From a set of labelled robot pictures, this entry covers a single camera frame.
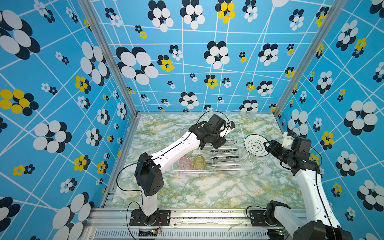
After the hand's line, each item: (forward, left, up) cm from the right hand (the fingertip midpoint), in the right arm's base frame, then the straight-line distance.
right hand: (270, 145), depth 80 cm
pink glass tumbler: (-6, +47, -9) cm, 48 cm away
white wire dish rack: (+16, +13, -18) cm, 27 cm away
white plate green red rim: (+7, +22, -16) cm, 28 cm away
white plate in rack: (+2, +22, -16) cm, 27 cm away
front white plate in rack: (-7, +22, -6) cm, 24 cm away
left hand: (+3, +25, +3) cm, 26 cm away
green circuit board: (-38, +61, -18) cm, 74 cm away
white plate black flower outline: (+12, +1, -18) cm, 22 cm away
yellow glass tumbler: (-5, +38, -12) cm, 40 cm away
